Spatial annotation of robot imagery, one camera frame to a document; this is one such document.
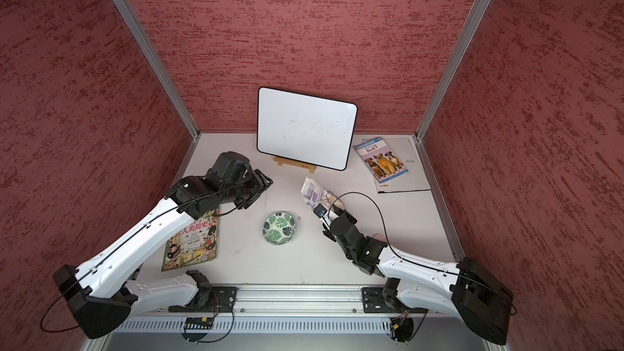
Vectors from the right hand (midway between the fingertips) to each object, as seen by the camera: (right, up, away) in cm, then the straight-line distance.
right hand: (332, 212), depth 83 cm
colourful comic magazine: (-49, -12, +2) cm, 50 cm away
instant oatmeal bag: (-6, +8, -9) cm, 13 cm away
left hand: (-20, +9, -11) cm, 25 cm away
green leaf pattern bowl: (-20, -7, +6) cm, 22 cm away
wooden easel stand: (-18, +17, +21) cm, 33 cm away
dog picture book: (+24, +17, +24) cm, 38 cm away
